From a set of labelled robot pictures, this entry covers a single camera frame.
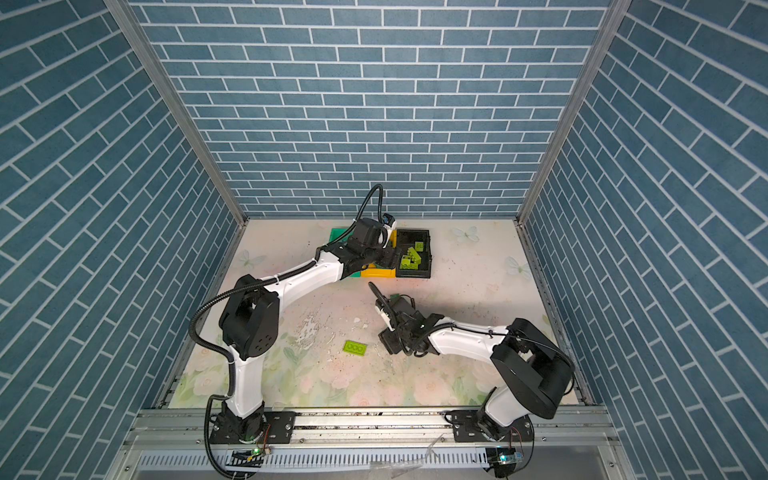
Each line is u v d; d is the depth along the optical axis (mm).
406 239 1155
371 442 735
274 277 544
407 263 1017
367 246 727
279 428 738
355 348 866
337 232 1081
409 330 689
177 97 862
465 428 735
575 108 873
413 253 1066
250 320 509
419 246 1105
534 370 441
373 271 826
